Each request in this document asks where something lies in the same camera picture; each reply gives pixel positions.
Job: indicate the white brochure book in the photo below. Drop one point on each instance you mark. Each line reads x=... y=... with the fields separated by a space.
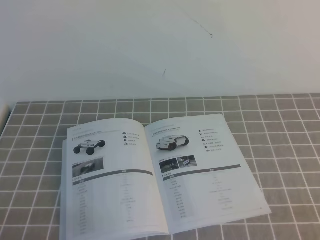
x=121 y=180

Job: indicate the grey checked tablecloth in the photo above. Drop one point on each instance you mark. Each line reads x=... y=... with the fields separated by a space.
x=279 y=136

